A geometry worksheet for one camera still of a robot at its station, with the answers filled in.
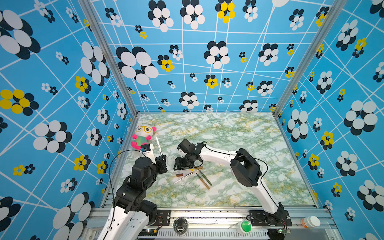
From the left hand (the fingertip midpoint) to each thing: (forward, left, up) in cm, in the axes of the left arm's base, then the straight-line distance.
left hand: (166, 155), depth 72 cm
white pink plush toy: (+26, +21, -16) cm, 37 cm away
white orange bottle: (-25, -66, -16) cm, 72 cm away
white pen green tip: (+3, +3, +4) cm, 6 cm away
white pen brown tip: (-3, -7, -22) cm, 23 cm away
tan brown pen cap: (-2, -16, -9) cm, 18 cm away
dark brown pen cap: (-1, -4, -23) cm, 23 cm away
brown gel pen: (-6, -20, -22) cm, 30 cm away
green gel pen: (-1, -19, -22) cm, 29 cm away
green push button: (-27, -35, -12) cm, 46 cm away
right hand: (+3, -3, -21) cm, 21 cm away
